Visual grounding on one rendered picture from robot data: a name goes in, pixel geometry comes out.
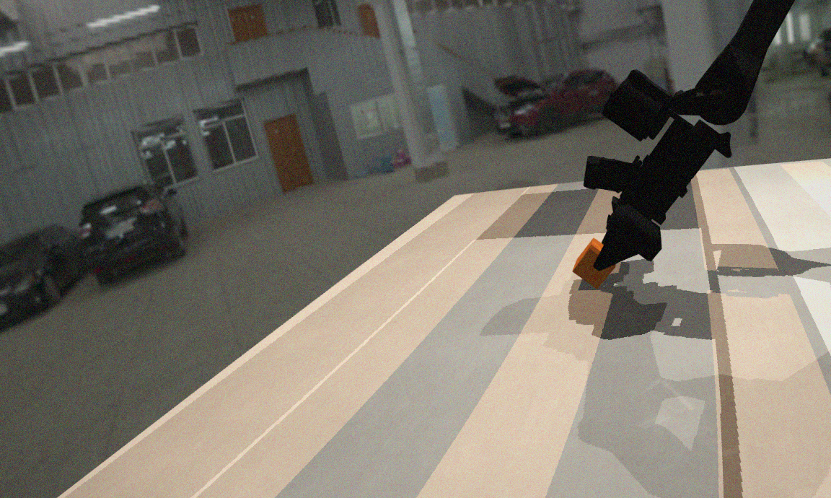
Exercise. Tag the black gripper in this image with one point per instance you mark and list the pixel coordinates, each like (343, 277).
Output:
(630, 230)

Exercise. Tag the orange block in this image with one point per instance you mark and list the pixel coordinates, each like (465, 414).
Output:
(584, 266)

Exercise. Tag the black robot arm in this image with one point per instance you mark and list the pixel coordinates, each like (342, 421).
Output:
(641, 107)

